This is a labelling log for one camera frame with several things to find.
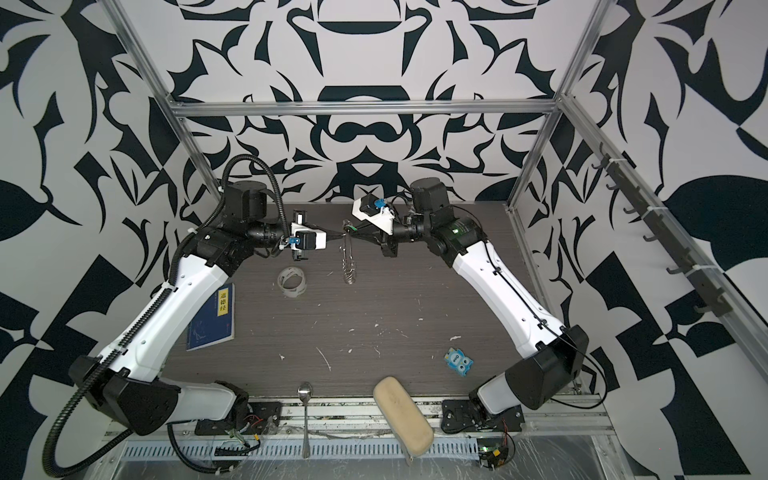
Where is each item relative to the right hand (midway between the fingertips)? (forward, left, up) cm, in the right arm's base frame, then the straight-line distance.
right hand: (355, 228), depth 65 cm
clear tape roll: (+8, +25, -36) cm, 44 cm away
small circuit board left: (-36, +32, -39) cm, 62 cm away
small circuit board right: (-37, -31, -38) cm, 62 cm away
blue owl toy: (-17, -25, -36) cm, 47 cm away
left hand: (+1, +3, +1) cm, 3 cm away
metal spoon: (-25, +15, -35) cm, 46 cm away
